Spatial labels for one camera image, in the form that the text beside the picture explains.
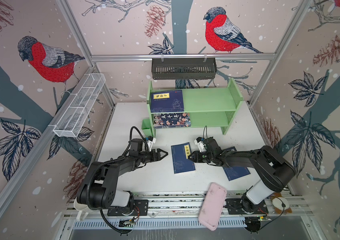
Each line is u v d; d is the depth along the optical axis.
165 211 0.73
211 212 0.70
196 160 0.80
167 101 0.83
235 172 0.85
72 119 0.71
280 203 0.71
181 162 0.88
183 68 1.04
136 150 0.73
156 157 0.78
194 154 0.84
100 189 0.43
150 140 0.83
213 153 0.73
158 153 0.80
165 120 0.91
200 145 0.85
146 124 1.00
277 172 0.47
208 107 0.81
